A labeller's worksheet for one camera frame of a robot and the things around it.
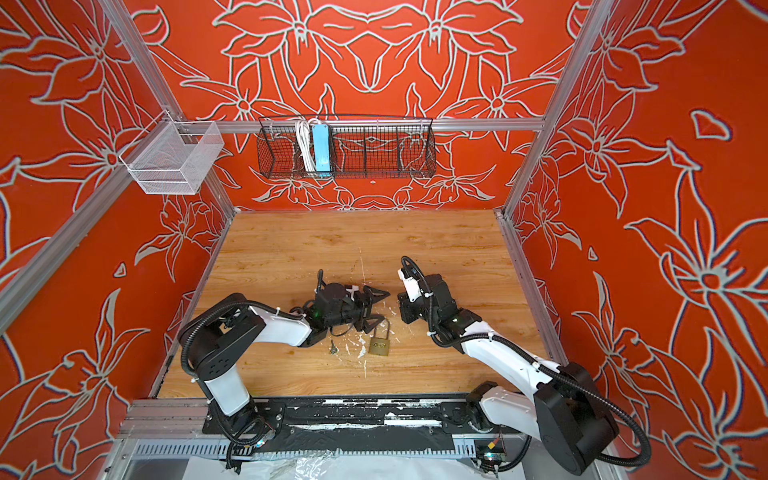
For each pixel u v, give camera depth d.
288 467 0.67
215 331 0.50
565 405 0.40
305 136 0.88
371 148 0.97
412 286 0.73
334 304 0.70
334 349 0.85
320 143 0.90
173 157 0.92
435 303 0.62
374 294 0.79
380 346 0.83
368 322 0.83
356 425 0.73
